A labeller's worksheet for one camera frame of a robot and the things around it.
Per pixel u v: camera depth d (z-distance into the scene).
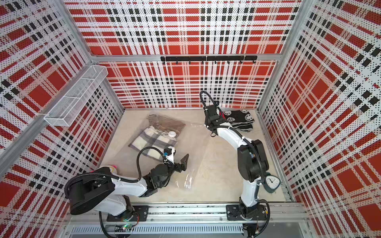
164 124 1.07
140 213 0.74
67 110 0.70
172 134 1.00
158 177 0.63
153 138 0.96
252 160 0.49
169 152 0.69
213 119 0.72
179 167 0.72
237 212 0.73
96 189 0.48
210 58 0.89
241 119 1.08
